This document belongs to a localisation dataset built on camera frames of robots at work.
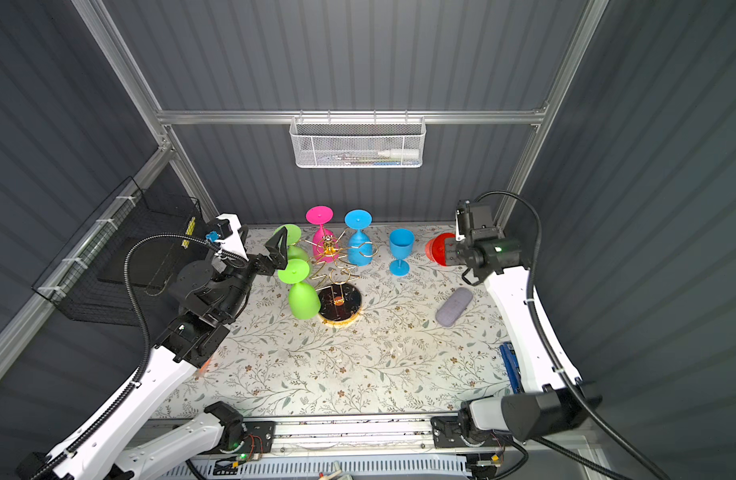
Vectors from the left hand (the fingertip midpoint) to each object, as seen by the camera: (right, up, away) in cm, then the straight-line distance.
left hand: (265, 228), depth 63 cm
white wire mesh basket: (+16, +42, +61) cm, 76 cm away
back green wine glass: (-7, +1, +46) cm, 47 cm away
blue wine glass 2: (+19, -3, +21) cm, 29 cm away
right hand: (+46, -4, +12) cm, 47 cm away
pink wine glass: (+10, -3, +13) cm, 17 cm away
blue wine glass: (+32, -2, +32) cm, 45 cm away
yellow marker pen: (-30, +1, +21) cm, 36 cm away
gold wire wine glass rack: (+12, -21, +34) cm, 42 cm away
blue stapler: (+62, -37, +20) cm, 75 cm away
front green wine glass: (+5, -17, +13) cm, 22 cm away
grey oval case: (+49, -21, +31) cm, 62 cm away
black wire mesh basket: (-41, -11, +3) cm, 42 cm away
